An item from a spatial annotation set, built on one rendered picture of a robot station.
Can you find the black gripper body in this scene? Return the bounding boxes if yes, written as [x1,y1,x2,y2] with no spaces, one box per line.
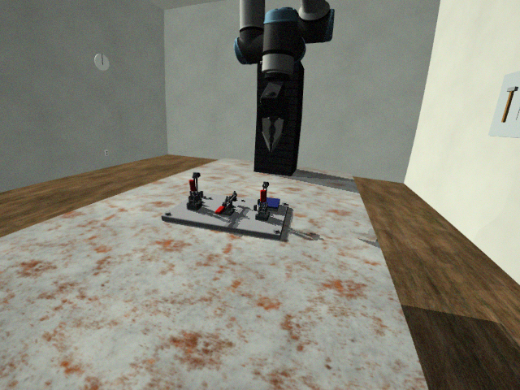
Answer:
[261,72,289,118]

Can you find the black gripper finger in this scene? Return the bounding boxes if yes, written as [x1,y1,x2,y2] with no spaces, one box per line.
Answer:
[271,108,289,152]
[258,106,271,152]

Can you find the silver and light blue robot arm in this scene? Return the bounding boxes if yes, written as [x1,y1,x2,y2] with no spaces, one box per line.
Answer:
[234,0,335,106]

